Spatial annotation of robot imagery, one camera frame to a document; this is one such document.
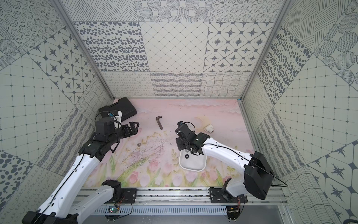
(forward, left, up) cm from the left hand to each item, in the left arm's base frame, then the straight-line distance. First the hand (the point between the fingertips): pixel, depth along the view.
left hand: (130, 122), depth 75 cm
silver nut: (-1, +1, -24) cm, 24 cm away
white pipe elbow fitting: (+12, -48, -23) cm, 55 cm away
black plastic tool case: (+31, +21, -19) cm, 42 cm away
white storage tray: (-11, -34, -27) cm, 45 cm away
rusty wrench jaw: (+17, -10, -24) cm, 31 cm away
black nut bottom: (-8, -32, -25) cm, 41 cm away
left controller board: (-37, +8, -27) cm, 46 cm away
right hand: (-4, -28, -13) cm, 31 cm away
